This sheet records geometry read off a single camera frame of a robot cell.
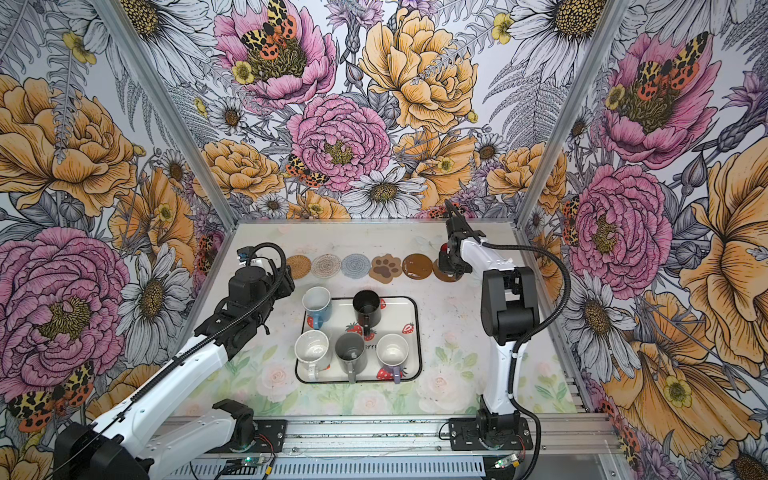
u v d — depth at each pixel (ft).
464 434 2.43
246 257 2.18
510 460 2.34
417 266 3.53
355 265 3.56
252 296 1.95
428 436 2.49
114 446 1.29
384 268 3.55
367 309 3.08
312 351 2.86
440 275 3.42
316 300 3.01
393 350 2.85
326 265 3.56
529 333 1.80
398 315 3.11
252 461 2.34
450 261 2.88
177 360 1.60
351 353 2.82
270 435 2.44
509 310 1.81
